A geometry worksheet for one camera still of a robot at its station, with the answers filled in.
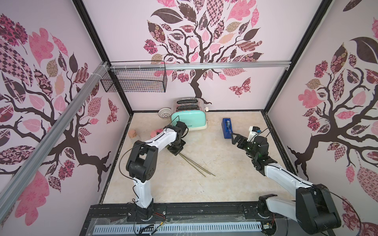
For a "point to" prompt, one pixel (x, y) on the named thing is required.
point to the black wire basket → (135, 76)
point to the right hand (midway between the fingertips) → (236, 134)
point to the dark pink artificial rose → (183, 156)
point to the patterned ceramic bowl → (165, 112)
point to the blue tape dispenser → (227, 127)
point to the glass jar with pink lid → (132, 133)
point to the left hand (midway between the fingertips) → (180, 152)
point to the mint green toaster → (191, 110)
